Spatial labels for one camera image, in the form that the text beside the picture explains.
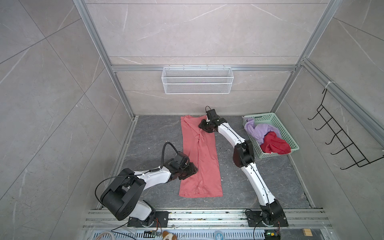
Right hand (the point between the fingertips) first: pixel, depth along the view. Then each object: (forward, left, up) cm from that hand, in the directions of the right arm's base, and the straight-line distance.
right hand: (199, 125), depth 111 cm
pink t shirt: (-18, -1, -2) cm, 18 cm away
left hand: (-35, +3, +1) cm, 35 cm away
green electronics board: (-68, -32, -3) cm, 75 cm away
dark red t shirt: (-26, -42, +11) cm, 50 cm away
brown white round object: (-68, +17, +1) cm, 70 cm away
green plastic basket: (+4, -56, 0) cm, 57 cm away
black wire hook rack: (-40, -63, +30) cm, 81 cm away
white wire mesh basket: (+17, +1, +28) cm, 33 cm away
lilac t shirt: (-14, -38, +9) cm, 42 cm away
